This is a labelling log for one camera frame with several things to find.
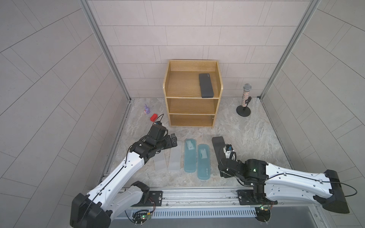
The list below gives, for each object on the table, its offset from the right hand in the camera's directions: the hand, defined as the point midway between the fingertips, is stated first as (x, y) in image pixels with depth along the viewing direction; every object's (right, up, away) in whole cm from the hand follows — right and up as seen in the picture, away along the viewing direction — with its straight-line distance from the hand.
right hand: (222, 170), depth 74 cm
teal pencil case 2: (-9, +1, +10) cm, 13 cm away
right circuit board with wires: (+20, -22, -3) cm, 30 cm away
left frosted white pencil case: (-35, +1, +8) cm, 36 cm away
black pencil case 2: (-8, +46, +7) cm, 47 cm away
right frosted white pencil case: (-26, +3, +10) cm, 28 cm away
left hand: (-27, +16, +5) cm, 31 cm away
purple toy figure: (-49, +31, +31) cm, 66 cm away
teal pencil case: (-17, +1, +9) cm, 19 cm away
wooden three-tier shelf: (-15, +44, +7) cm, 47 cm away
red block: (-44, +26, +29) cm, 58 cm away
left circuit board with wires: (-41, -20, -6) cm, 46 cm away
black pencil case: (-1, +13, +5) cm, 14 cm away
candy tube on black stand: (+24, +31, +34) cm, 52 cm away
